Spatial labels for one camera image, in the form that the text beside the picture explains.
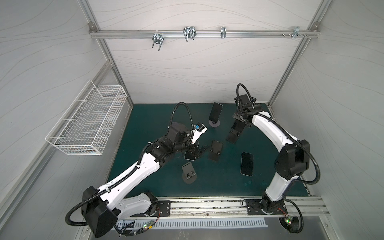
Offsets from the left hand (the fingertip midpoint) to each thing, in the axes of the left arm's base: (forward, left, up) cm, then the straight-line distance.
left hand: (205, 138), depth 72 cm
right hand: (+22, -24, -4) cm, 33 cm away
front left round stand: (-12, +8, -20) cm, 24 cm away
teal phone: (-2, -27, -25) cm, 36 cm away
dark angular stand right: (+17, -21, -24) cm, 36 cm away
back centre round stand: (+27, -8, -24) cm, 37 cm away
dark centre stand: (+3, -7, -20) cm, 21 cm away
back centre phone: (+28, -8, -11) cm, 31 cm away
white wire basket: (+2, +55, +7) cm, 56 cm away
